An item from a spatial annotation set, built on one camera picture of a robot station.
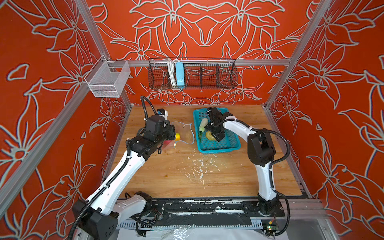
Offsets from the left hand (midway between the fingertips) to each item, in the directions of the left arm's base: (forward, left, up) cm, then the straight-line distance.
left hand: (173, 126), depth 74 cm
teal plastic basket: (+9, -35, -26) cm, 44 cm away
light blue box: (+34, -1, +8) cm, 34 cm away
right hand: (+13, -19, -22) cm, 32 cm away
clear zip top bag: (+6, -5, -13) cm, 16 cm away
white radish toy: (+21, -17, -22) cm, 35 cm away
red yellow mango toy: (+5, -1, -17) cm, 18 cm away
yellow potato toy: (+10, -21, -22) cm, 32 cm away
